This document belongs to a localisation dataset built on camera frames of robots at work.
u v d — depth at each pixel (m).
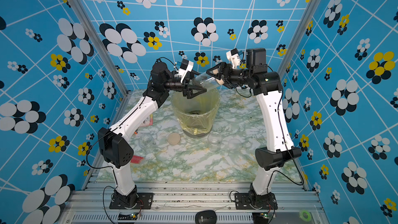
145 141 0.94
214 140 0.94
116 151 0.47
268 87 0.45
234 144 0.94
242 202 0.73
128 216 0.72
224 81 0.59
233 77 0.56
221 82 0.60
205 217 0.68
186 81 0.63
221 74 0.55
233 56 0.59
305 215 0.70
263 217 0.69
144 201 0.73
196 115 0.73
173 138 0.98
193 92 0.63
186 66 0.58
